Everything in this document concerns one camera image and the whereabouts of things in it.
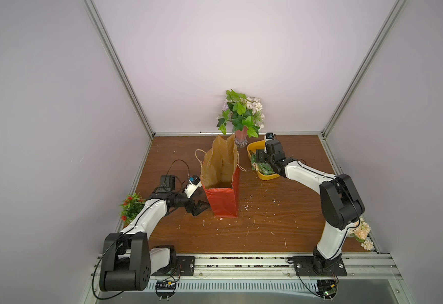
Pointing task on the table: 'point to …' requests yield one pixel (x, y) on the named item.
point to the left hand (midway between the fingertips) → (204, 197)
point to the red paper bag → (219, 175)
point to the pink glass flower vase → (240, 137)
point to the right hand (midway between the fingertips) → (267, 146)
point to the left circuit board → (165, 289)
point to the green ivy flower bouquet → (242, 111)
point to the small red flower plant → (131, 207)
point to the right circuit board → (327, 289)
